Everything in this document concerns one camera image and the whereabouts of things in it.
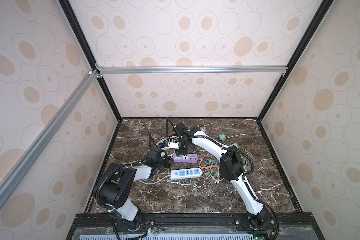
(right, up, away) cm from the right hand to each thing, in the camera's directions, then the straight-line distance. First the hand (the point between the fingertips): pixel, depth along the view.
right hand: (178, 149), depth 96 cm
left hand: (-1, -4, -3) cm, 5 cm away
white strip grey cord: (-14, -19, -9) cm, 25 cm away
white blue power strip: (+5, -13, -8) cm, 16 cm away
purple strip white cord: (-6, +8, -14) cm, 17 cm away
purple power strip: (+7, -5, -1) cm, 9 cm away
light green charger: (+39, +3, +6) cm, 40 cm away
